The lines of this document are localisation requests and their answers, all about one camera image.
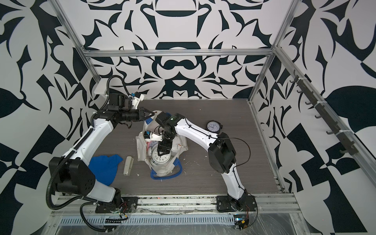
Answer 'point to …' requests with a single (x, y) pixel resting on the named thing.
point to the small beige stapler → (128, 165)
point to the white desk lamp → (102, 86)
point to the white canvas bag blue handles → (171, 169)
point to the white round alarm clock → (162, 159)
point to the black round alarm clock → (214, 126)
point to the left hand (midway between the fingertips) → (152, 111)
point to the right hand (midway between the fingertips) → (160, 145)
